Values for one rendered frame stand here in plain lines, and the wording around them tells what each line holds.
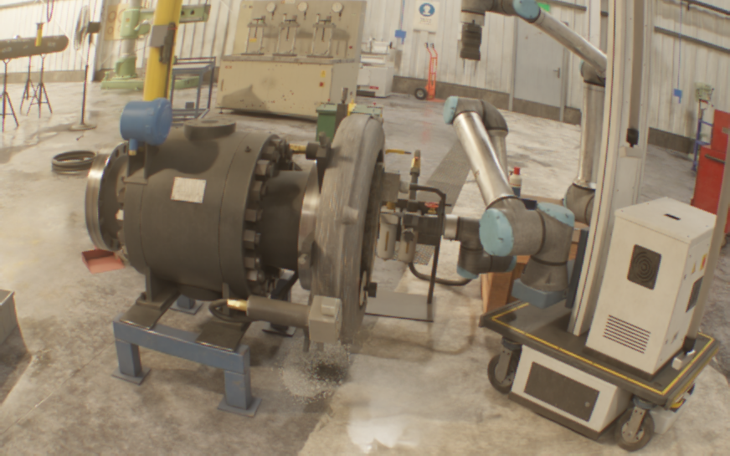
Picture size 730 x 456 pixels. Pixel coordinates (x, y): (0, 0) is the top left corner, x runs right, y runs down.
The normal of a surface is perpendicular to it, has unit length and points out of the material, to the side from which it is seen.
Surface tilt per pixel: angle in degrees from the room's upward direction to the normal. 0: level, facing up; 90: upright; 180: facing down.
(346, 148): 37
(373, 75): 90
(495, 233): 92
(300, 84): 91
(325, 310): 112
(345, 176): 51
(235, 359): 90
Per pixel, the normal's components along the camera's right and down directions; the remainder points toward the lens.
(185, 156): 0.02, -0.58
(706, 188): -0.66, 0.15
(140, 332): -0.10, 0.28
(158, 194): -0.05, -0.13
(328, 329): -0.13, 0.62
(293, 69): -0.37, 0.23
